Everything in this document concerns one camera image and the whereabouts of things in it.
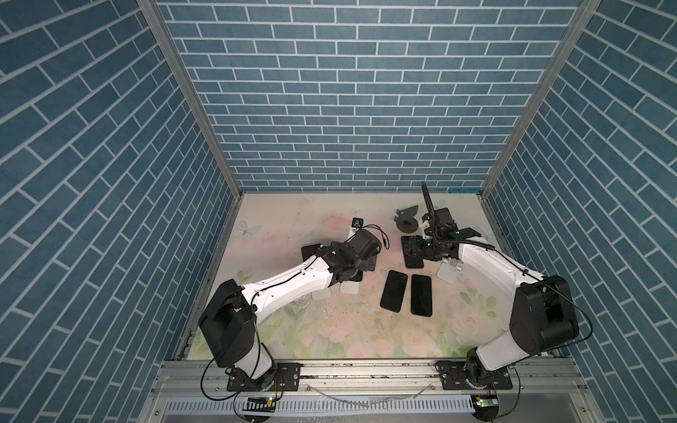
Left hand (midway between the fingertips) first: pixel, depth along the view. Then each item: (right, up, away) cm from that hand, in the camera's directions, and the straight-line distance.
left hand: (360, 252), depth 84 cm
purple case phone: (+16, +2, -3) cm, 17 cm away
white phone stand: (-13, -15, +6) cm, 21 cm away
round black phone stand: (+20, +10, +25) cm, 33 cm away
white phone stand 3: (+33, -8, +11) cm, 36 cm away
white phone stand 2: (-4, -13, +7) cm, 16 cm away
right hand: (+17, +1, +6) cm, 18 cm away
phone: (-1, -3, -20) cm, 20 cm away
